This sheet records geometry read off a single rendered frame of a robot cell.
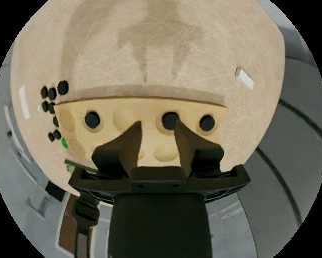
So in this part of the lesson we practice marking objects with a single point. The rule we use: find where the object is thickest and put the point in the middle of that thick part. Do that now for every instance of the green disc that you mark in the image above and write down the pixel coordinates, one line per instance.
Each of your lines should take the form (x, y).
(64, 143)

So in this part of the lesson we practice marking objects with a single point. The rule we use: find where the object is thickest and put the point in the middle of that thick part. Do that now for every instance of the tan tray with round pockets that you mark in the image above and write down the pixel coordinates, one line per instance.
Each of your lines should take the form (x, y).
(118, 113)

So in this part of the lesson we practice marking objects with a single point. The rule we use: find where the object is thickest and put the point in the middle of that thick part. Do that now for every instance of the white sheet of paper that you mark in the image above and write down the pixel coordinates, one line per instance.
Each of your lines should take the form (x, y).
(23, 102)

